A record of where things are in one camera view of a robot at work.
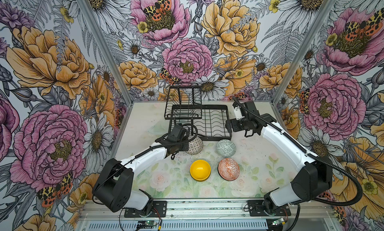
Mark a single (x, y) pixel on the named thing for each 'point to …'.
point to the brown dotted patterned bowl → (195, 146)
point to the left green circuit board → (146, 224)
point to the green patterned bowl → (226, 148)
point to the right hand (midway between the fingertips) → (234, 128)
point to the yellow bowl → (200, 170)
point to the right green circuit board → (277, 222)
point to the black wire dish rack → (184, 105)
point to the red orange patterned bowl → (228, 169)
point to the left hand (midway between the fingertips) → (184, 147)
